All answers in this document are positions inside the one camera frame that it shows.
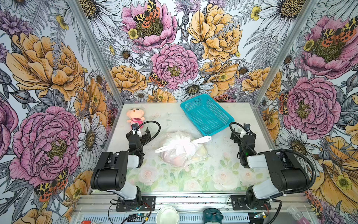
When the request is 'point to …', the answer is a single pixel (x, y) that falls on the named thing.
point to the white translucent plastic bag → (181, 149)
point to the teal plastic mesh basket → (207, 115)
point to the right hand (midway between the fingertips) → (241, 131)
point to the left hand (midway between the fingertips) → (141, 132)
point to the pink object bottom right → (303, 220)
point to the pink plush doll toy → (136, 115)
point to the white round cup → (167, 214)
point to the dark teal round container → (212, 215)
